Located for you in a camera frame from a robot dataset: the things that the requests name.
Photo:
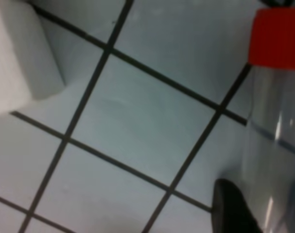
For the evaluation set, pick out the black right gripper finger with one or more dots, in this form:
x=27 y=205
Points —
x=229 y=212

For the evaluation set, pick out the red-capped clear tube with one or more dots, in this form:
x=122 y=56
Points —
x=268 y=168

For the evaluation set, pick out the white black-grid cloth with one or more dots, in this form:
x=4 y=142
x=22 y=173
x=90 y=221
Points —
x=157 y=98

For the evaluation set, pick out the white foam cube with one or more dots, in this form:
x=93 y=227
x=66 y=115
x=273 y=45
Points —
x=28 y=70

